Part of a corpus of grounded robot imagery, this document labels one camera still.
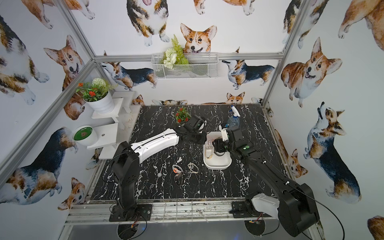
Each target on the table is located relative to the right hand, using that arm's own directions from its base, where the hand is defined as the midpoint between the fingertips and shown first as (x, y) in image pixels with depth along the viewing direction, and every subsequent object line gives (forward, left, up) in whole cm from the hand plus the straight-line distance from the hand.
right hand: (215, 140), depth 83 cm
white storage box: (-4, +2, -15) cm, 16 cm away
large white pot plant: (+14, +60, +22) cm, 66 cm away
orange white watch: (-11, +22, -13) cm, 28 cm away
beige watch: (0, +4, -15) cm, 16 cm away
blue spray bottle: (+18, -13, -7) cm, 24 cm away
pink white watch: (0, +3, -2) cm, 4 cm away
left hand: (+4, +5, -2) cm, 7 cm away
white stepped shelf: (+1, +58, +2) cm, 58 cm away
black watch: (-16, +21, -15) cm, 31 cm away
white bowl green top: (-2, +67, +9) cm, 68 cm away
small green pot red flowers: (+22, +21, -3) cm, 31 cm away
